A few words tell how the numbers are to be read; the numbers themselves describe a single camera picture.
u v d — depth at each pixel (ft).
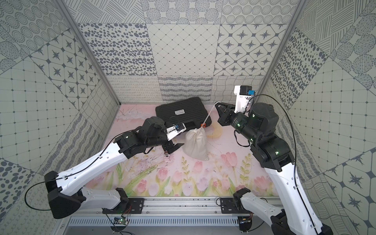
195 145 2.58
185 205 2.50
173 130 1.91
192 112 3.48
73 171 1.36
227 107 1.58
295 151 1.26
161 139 1.91
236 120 1.49
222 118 1.51
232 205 2.40
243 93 1.48
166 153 2.95
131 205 2.40
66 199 1.31
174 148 2.04
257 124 1.23
